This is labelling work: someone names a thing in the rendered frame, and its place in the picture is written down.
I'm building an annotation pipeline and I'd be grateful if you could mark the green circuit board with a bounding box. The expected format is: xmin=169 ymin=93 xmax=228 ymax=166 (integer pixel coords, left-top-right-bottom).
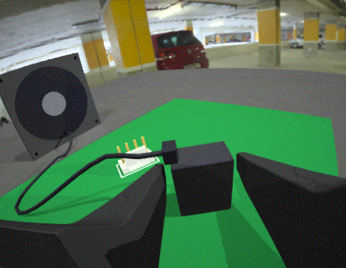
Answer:
xmin=0 ymin=99 xmax=338 ymax=268

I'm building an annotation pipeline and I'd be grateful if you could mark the dark grey square fan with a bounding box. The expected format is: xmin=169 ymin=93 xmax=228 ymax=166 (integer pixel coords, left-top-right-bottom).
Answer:
xmin=0 ymin=52 xmax=101 ymax=161

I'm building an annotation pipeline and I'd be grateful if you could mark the black cable with plug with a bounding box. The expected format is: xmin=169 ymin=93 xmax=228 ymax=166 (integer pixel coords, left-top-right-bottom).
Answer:
xmin=15 ymin=131 xmax=234 ymax=216

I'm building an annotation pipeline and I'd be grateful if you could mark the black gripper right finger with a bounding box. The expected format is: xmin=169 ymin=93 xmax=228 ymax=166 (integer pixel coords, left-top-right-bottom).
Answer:
xmin=235 ymin=152 xmax=346 ymax=268

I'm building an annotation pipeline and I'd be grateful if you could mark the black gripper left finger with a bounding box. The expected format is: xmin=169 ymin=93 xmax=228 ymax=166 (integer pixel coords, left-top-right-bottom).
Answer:
xmin=0 ymin=164 xmax=167 ymax=268

